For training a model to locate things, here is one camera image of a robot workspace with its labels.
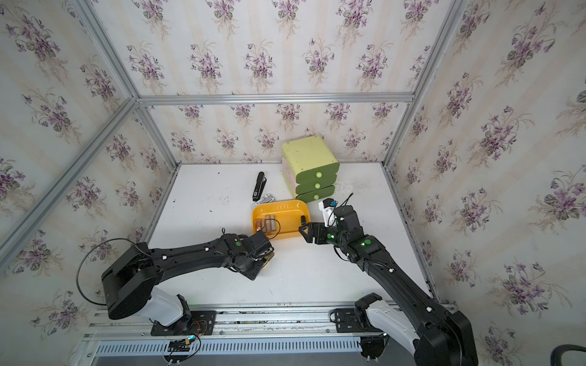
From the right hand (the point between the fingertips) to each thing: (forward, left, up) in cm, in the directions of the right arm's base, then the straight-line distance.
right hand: (310, 229), depth 78 cm
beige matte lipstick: (+10, +17, -14) cm, 24 cm away
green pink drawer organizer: (+24, 0, +6) cm, 24 cm away
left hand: (-11, +19, -14) cm, 26 cm away
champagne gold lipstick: (+9, +19, -14) cm, 25 cm away
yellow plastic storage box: (+13, +12, -16) cm, 24 cm away
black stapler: (+31, +23, -12) cm, 40 cm away
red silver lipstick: (+10, +22, -14) cm, 27 cm away
